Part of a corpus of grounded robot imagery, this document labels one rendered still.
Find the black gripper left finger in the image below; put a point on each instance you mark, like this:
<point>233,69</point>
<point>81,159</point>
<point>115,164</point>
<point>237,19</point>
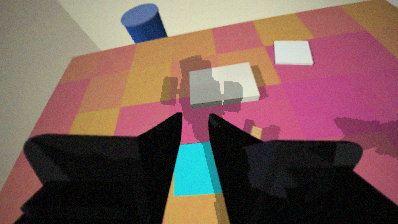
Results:
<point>146,161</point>

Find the white flat square pad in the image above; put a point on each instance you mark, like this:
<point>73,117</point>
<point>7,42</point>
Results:
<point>292,52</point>

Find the brown flat bar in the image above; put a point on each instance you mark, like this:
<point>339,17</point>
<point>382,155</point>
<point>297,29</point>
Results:
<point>256,132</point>

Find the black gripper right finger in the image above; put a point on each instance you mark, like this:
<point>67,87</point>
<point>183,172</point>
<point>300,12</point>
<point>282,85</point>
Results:
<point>247,167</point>

